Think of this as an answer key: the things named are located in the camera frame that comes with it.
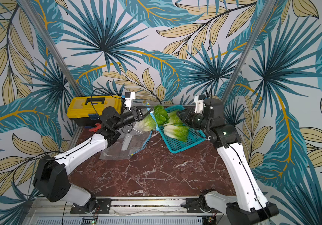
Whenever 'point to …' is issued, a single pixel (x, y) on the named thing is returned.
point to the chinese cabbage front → (147, 124)
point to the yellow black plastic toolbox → (86, 110)
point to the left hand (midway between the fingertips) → (153, 110)
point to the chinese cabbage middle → (180, 132)
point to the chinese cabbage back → (174, 119)
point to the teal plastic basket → (175, 146)
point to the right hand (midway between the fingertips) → (177, 113)
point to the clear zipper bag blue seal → (128, 144)
